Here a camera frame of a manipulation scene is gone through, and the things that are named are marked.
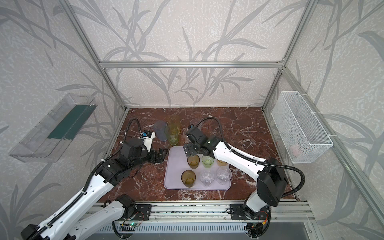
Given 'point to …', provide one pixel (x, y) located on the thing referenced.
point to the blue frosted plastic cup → (159, 127)
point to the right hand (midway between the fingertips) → (192, 144)
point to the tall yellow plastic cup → (174, 123)
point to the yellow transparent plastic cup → (222, 163)
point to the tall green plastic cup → (173, 136)
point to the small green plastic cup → (207, 161)
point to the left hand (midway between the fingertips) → (161, 149)
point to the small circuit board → (129, 224)
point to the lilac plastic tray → (178, 175)
